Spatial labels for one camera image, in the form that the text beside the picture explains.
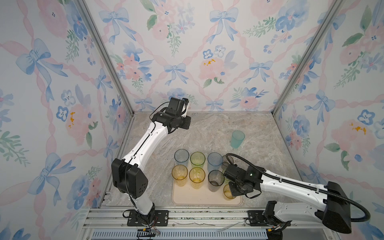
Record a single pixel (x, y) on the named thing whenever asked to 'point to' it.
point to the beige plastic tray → (187, 195)
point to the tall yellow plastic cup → (197, 175)
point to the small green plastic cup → (226, 181)
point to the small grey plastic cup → (231, 159)
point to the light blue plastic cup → (181, 157)
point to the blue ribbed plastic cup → (214, 161)
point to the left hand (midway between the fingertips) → (188, 119)
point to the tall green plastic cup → (197, 159)
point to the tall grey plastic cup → (216, 178)
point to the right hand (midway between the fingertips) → (234, 191)
